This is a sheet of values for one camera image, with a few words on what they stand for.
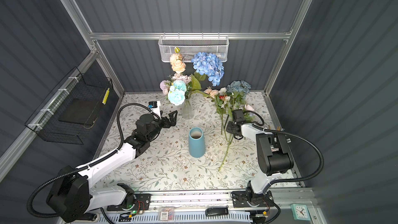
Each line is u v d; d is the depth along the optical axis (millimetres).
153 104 693
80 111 738
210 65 709
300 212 693
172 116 742
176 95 682
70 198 407
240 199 736
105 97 827
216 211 677
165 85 871
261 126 787
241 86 1116
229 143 934
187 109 1016
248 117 960
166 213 682
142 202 723
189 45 991
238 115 771
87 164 451
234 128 712
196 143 737
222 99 1084
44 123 612
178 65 822
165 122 721
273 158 474
